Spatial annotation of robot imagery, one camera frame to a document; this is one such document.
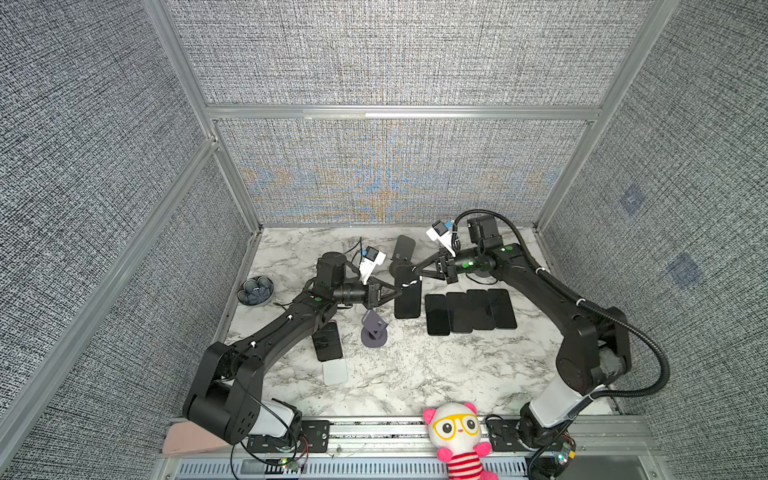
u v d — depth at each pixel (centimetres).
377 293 71
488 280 72
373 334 85
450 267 69
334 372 83
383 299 73
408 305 80
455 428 69
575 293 51
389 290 74
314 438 73
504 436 73
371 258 71
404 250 99
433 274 75
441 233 70
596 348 47
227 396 42
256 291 99
